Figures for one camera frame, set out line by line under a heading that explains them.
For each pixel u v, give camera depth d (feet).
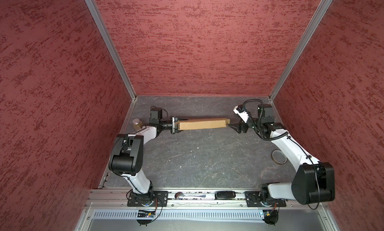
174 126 2.63
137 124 3.02
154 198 2.42
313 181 1.35
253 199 2.43
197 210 2.37
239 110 2.29
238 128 2.40
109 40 2.86
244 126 2.38
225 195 2.43
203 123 2.61
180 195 2.50
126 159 1.53
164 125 2.59
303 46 2.94
